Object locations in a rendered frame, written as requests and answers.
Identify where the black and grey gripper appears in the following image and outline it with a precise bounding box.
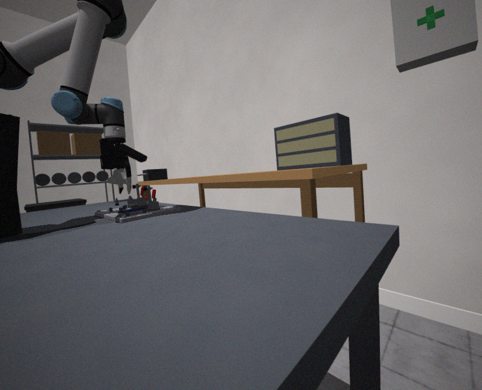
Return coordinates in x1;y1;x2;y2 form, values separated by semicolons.
100;137;132;194

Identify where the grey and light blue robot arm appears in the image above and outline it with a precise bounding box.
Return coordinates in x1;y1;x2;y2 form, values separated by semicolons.
0;0;127;138

